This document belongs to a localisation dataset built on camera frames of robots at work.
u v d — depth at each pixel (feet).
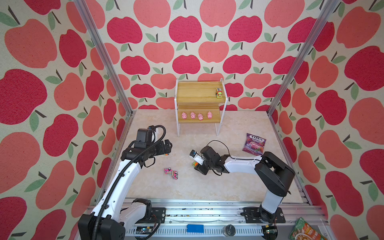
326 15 2.35
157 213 2.45
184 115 3.13
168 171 2.87
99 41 2.68
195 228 2.27
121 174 1.52
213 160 2.34
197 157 2.65
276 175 1.56
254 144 3.23
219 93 2.69
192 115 3.10
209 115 3.14
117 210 1.38
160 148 2.27
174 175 2.83
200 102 2.64
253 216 2.36
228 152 3.30
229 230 2.03
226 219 2.97
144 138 1.92
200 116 3.12
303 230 2.26
